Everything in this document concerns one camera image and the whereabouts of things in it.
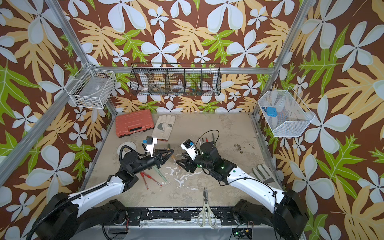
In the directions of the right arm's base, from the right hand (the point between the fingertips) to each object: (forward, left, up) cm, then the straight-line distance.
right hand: (179, 158), depth 73 cm
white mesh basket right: (+25, -60, +6) cm, 65 cm away
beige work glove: (+36, +15, -19) cm, 43 cm away
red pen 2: (+25, -17, -20) cm, 36 cm away
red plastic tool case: (+37, +36, -15) cm, 54 cm away
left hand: (+2, +3, +4) cm, 5 cm away
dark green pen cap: (+19, +9, -20) cm, 29 cm away
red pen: (-1, +22, -19) cm, 29 cm away
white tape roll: (+21, +37, -19) cm, 46 cm away
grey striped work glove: (0, -52, -20) cm, 56 cm away
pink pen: (+25, -14, -20) cm, 35 cm away
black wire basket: (+52, +5, +11) cm, 53 cm away
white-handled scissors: (-20, -14, -21) cm, 32 cm away
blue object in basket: (+27, -53, +5) cm, 60 cm away
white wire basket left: (+38, +53, +15) cm, 67 cm away
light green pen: (-4, +9, -20) cm, 22 cm away
